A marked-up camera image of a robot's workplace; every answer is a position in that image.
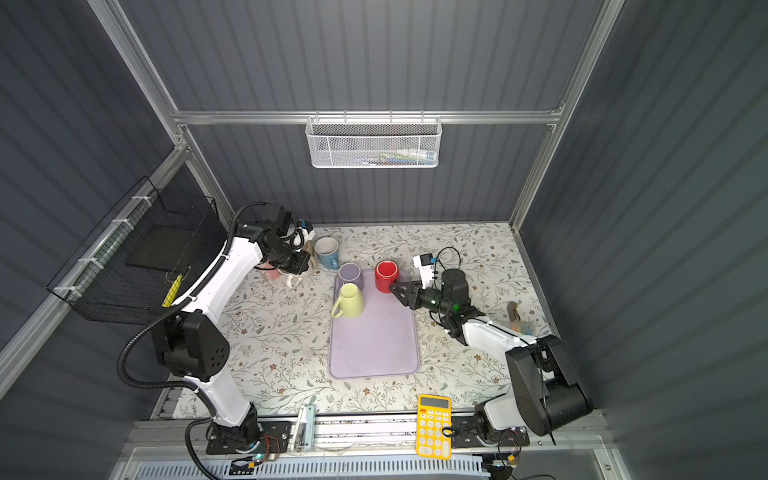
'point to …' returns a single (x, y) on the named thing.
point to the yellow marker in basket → (173, 291)
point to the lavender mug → (349, 273)
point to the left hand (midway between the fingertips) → (303, 265)
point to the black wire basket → (97, 283)
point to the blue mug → (327, 249)
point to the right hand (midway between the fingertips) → (397, 290)
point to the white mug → (296, 281)
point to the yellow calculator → (434, 426)
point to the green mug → (352, 302)
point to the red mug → (386, 272)
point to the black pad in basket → (161, 249)
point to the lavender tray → (384, 342)
